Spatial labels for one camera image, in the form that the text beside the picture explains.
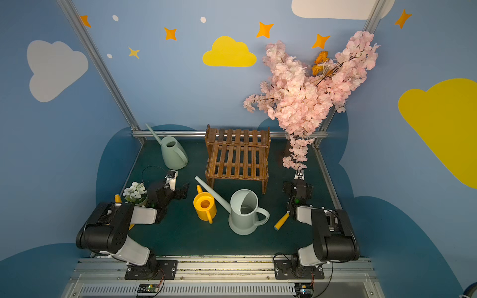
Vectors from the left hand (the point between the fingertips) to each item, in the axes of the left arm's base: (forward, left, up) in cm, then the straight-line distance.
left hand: (179, 179), depth 94 cm
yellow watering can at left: (-13, +25, +2) cm, 28 cm away
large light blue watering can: (-23, -34, +13) cm, 43 cm away
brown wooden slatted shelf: (+11, -30, +7) cm, 33 cm away
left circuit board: (-46, +3, -8) cm, 47 cm away
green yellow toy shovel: (-19, -51, -5) cm, 55 cm away
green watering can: (+12, +5, +4) cm, 13 cm away
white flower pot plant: (-12, +15, +6) cm, 20 cm away
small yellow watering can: (-16, -16, +3) cm, 23 cm away
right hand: (+1, -63, +1) cm, 63 cm away
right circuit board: (-45, -58, -8) cm, 74 cm away
